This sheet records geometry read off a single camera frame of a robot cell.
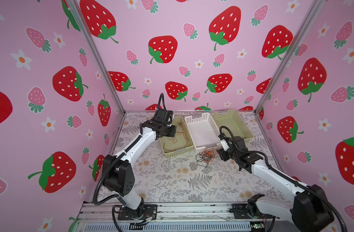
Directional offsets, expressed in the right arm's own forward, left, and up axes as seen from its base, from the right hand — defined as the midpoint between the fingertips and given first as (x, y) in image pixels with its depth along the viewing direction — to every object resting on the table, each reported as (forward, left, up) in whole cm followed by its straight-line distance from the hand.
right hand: (221, 147), depth 86 cm
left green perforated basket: (+5, +25, -7) cm, 27 cm away
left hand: (+4, +30, +8) cm, 31 cm away
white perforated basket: (+21, +11, -13) cm, 27 cm away
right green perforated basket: (+35, -11, -10) cm, 38 cm away
